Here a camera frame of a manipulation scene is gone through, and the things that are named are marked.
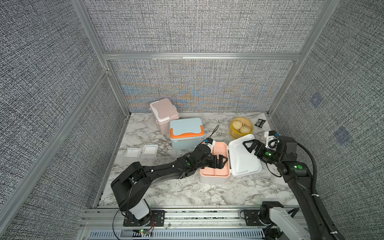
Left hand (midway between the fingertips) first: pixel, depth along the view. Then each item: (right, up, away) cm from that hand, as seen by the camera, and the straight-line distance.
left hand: (225, 159), depth 78 cm
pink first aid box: (-37, +28, +22) cm, 51 cm away
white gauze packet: (-56, +1, +19) cm, 59 cm away
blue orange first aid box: (-21, +13, +11) cm, 27 cm away
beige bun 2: (+19, +15, +24) cm, 34 cm away
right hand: (+11, +9, -4) cm, 15 cm away
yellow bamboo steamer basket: (+13, +13, +25) cm, 30 cm away
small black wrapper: (+33, +20, +32) cm, 50 cm away
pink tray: (-2, +4, +9) cm, 10 cm away
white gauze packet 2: (-45, +2, +19) cm, 49 cm away
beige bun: (+14, +19, +26) cm, 35 cm away
